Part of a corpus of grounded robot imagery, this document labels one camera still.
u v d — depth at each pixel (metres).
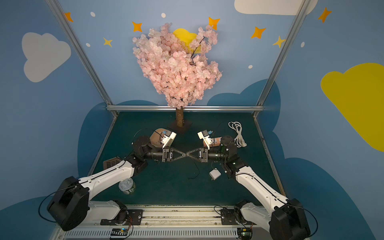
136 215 0.75
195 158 0.66
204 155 0.63
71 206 0.41
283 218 0.39
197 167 0.93
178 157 0.67
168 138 0.67
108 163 0.93
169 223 0.73
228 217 0.73
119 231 0.73
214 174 0.89
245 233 0.73
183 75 0.70
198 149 0.66
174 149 0.68
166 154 0.64
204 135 0.66
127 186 0.79
